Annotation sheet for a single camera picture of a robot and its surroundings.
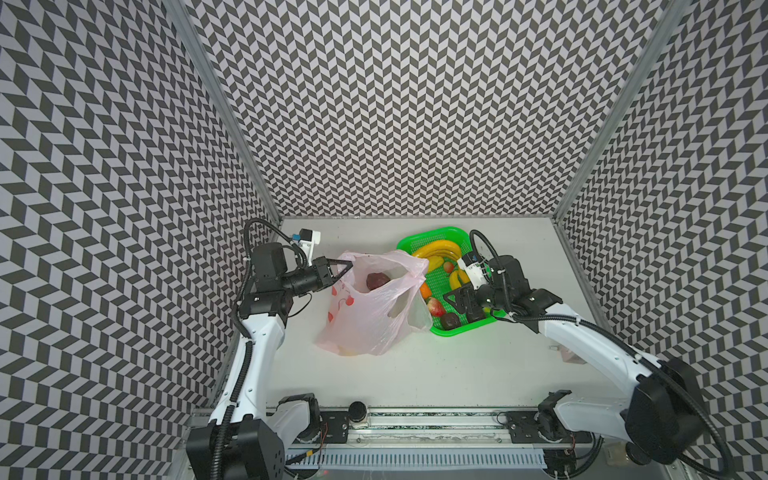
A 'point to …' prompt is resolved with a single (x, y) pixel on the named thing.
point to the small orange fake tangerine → (425, 290)
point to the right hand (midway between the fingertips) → (454, 300)
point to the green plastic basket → (439, 281)
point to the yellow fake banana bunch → (437, 251)
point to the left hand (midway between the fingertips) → (351, 266)
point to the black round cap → (637, 454)
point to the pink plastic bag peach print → (375, 302)
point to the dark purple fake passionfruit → (374, 280)
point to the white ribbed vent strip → (416, 459)
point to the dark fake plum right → (450, 321)
